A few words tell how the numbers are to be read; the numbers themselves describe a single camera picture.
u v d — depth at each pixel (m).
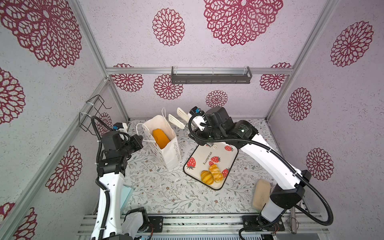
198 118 0.57
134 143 0.63
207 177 0.85
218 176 0.86
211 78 0.87
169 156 0.80
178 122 0.63
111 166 0.48
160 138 0.88
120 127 0.62
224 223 0.76
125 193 0.80
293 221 0.73
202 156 0.97
